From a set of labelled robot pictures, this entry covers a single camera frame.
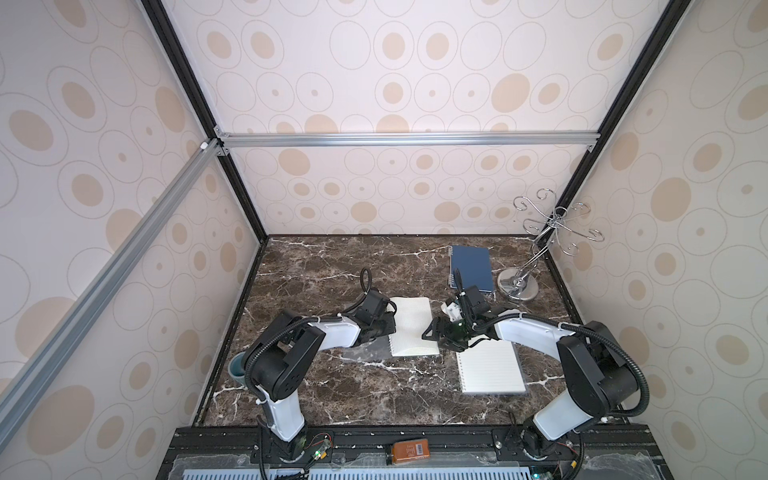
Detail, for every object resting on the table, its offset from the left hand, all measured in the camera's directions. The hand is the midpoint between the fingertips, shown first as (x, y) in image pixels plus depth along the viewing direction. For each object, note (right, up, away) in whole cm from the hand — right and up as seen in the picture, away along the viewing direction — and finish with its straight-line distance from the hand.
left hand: (403, 325), depth 94 cm
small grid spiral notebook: (+4, +1, +3) cm, 5 cm away
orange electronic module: (+1, -24, -24) cm, 34 cm away
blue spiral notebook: (+28, +19, +19) cm, 39 cm away
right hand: (+11, -3, -5) cm, 12 cm away
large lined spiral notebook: (+26, -11, -6) cm, 29 cm away
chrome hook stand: (+42, +13, +9) cm, 45 cm away
